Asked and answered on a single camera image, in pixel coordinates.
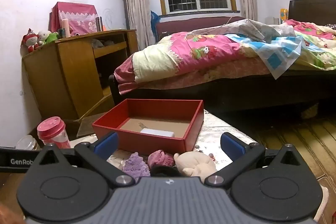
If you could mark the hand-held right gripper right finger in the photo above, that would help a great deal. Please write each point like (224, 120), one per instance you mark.
(232, 145)

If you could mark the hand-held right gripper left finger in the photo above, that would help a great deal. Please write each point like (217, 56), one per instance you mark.
(106, 145)

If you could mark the purple fluffy cloth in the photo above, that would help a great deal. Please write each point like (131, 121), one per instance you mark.
(135, 165)

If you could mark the red cardboard box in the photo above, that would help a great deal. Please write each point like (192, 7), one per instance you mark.
(147, 144)

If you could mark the black rainbow knitted item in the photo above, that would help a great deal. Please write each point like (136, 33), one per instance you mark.
(164, 171)

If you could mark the glass jar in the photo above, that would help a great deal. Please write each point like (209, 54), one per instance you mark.
(26, 144)

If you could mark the cream plush toy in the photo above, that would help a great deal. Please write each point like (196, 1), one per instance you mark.
(194, 163)

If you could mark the pink tumbler cup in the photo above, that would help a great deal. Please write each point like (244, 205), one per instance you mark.
(53, 134)

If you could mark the dark wooden bed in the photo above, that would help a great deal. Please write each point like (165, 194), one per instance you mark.
(236, 92)

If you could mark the mauve fluffy cloth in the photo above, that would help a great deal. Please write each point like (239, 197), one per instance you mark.
(160, 158)

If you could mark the wooden desk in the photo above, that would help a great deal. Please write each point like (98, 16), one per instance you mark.
(76, 74)

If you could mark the grey cloth bundle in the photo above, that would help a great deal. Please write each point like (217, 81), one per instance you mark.
(98, 43)

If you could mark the blue white checked sheet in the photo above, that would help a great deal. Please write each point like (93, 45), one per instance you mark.
(278, 50)

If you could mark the dark jar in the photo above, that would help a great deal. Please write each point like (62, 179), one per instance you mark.
(61, 33)

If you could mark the green plush toy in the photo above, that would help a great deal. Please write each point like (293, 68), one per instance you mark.
(52, 37)

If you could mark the steel thermos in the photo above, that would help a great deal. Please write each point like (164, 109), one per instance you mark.
(98, 24)

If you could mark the red snowman plush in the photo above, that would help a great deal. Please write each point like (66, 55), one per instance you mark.
(30, 40)

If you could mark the pink bottle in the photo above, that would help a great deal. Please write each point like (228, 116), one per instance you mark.
(65, 28)

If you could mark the white cat plush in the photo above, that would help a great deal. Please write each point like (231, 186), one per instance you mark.
(43, 36)

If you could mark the maroon sofa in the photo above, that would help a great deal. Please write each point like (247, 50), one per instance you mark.
(189, 24)

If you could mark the pink lace-covered box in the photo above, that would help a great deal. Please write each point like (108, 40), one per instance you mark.
(78, 16)

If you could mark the blue bag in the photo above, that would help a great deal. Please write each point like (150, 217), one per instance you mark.
(155, 22)

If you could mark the yellow bottle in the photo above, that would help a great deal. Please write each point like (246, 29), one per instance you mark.
(284, 16)

